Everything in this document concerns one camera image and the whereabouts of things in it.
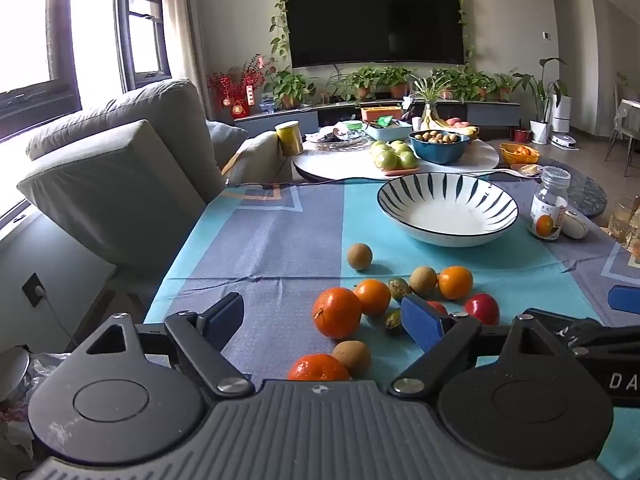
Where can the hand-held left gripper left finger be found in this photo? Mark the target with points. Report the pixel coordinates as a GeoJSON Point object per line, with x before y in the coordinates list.
{"type": "Point", "coordinates": [225, 316]}

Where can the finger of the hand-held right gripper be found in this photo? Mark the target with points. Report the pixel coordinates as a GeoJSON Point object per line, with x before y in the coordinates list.
{"type": "Point", "coordinates": [625, 299]}

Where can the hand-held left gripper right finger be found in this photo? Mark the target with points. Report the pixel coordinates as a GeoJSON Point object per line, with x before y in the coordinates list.
{"type": "Point", "coordinates": [422, 322]}

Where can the small red tomato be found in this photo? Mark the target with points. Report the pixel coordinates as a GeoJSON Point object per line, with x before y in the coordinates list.
{"type": "Point", "coordinates": [438, 307]}

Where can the small green fruit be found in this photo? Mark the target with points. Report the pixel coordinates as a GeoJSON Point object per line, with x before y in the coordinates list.
{"type": "Point", "coordinates": [392, 321]}
{"type": "Point", "coordinates": [399, 288]}

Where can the brown kiwi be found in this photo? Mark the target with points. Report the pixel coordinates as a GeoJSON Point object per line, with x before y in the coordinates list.
{"type": "Point", "coordinates": [359, 256]}
{"type": "Point", "coordinates": [423, 280]}
{"type": "Point", "coordinates": [352, 356]}

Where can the red apple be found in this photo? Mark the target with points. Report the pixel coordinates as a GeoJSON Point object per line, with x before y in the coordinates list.
{"type": "Point", "coordinates": [482, 308]}

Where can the large orange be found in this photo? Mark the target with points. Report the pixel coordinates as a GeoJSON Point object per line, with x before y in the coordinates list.
{"type": "Point", "coordinates": [336, 312]}

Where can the striped white ceramic bowl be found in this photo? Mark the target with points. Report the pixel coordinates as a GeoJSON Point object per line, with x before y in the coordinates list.
{"type": "Point", "coordinates": [447, 215]}

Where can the clear glass cup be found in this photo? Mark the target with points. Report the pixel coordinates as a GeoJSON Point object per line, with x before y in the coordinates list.
{"type": "Point", "coordinates": [625, 222]}

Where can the white oval case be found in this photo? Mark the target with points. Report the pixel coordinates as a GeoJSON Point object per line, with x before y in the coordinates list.
{"type": "Point", "coordinates": [575, 224]}

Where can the blue patterned tablecloth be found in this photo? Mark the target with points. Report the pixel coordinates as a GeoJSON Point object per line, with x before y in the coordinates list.
{"type": "Point", "coordinates": [280, 240]}

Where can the dark oval table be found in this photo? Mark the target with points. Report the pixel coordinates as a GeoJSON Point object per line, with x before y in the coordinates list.
{"type": "Point", "coordinates": [582, 190]}

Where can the glass jar with label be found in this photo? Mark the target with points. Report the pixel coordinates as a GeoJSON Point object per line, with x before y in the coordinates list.
{"type": "Point", "coordinates": [549, 210]}

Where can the beige cushion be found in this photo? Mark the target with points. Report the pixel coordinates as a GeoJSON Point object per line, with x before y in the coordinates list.
{"type": "Point", "coordinates": [255, 162]}

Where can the pink snack dish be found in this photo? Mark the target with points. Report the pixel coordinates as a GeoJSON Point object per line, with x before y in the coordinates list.
{"type": "Point", "coordinates": [530, 170]}

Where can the tray of green apples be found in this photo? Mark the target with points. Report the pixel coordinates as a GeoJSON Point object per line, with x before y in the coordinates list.
{"type": "Point", "coordinates": [394, 157]}

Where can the dining chair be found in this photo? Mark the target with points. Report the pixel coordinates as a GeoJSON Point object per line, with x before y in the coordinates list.
{"type": "Point", "coordinates": [625, 130]}

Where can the white robot vacuum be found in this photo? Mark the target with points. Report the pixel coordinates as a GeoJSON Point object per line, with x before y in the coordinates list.
{"type": "Point", "coordinates": [565, 141]}

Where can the dark blue bowl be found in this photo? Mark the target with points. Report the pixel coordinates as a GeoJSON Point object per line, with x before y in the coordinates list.
{"type": "Point", "coordinates": [439, 152]}

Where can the round white table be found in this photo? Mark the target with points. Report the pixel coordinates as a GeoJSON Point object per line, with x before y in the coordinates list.
{"type": "Point", "coordinates": [345, 165]}

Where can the grey cushion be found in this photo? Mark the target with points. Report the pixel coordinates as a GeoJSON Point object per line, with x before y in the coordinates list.
{"type": "Point", "coordinates": [225, 140]}

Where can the orange basket of tangerines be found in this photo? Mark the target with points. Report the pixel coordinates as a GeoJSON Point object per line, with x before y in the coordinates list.
{"type": "Point", "coordinates": [519, 154]}

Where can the grey sofa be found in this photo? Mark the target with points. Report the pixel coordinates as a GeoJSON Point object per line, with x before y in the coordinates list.
{"type": "Point", "coordinates": [115, 170]}

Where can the pile of small kiwis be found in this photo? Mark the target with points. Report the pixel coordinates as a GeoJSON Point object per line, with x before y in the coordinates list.
{"type": "Point", "coordinates": [437, 136]}

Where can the yellow tin can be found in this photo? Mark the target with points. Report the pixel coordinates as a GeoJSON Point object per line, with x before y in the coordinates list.
{"type": "Point", "coordinates": [289, 138]}

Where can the light blue plastic tray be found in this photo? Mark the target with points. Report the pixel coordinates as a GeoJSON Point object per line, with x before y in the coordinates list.
{"type": "Point", "coordinates": [387, 132]}

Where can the white air purifier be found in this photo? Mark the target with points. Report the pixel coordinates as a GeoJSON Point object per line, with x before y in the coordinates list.
{"type": "Point", "coordinates": [561, 115]}

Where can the bunch of bananas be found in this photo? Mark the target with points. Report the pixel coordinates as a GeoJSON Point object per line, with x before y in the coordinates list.
{"type": "Point", "coordinates": [450, 127]}

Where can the white cup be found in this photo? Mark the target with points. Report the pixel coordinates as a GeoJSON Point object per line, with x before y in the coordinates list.
{"type": "Point", "coordinates": [416, 123]}

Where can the glass plate with snacks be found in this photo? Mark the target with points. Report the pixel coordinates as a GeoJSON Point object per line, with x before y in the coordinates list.
{"type": "Point", "coordinates": [335, 139]}

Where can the pink peaches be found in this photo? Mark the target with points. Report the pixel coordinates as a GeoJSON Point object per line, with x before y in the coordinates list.
{"type": "Point", "coordinates": [457, 121]}

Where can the orange plastic box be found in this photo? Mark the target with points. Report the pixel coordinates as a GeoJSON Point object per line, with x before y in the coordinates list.
{"type": "Point", "coordinates": [380, 114]}

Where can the grey television cabinet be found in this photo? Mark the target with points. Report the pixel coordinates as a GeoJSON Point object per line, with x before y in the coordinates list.
{"type": "Point", "coordinates": [310, 116]}

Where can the tall plant in white pot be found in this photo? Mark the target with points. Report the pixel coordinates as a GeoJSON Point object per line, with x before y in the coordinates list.
{"type": "Point", "coordinates": [540, 95]}

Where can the spider plant in vase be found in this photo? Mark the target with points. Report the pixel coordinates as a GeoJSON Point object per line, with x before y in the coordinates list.
{"type": "Point", "coordinates": [430, 95]}

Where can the red decorative branches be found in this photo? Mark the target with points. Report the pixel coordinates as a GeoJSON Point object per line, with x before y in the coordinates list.
{"type": "Point", "coordinates": [235, 82]}

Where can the potted green plant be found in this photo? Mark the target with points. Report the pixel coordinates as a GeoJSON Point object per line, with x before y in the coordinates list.
{"type": "Point", "coordinates": [362, 80]}
{"type": "Point", "coordinates": [290, 87]}
{"type": "Point", "coordinates": [480, 85]}
{"type": "Point", "coordinates": [505, 85]}
{"type": "Point", "coordinates": [397, 77]}
{"type": "Point", "coordinates": [452, 80]}

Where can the beige curtain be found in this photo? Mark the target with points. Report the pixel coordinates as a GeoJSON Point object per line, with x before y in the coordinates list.
{"type": "Point", "coordinates": [185, 25]}

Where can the dark framed window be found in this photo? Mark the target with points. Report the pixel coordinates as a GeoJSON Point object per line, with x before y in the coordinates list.
{"type": "Point", "coordinates": [30, 25]}
{"type": "Point", "coordinates": [142, 25]}

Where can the wall socket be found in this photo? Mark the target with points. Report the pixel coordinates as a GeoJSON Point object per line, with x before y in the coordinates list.
{"type": "Point", "coordinates": [33, 290]}

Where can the wall television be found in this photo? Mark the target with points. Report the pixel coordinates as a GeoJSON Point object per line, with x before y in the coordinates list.
{"type": "Point", "coordinates": [372, 15]}

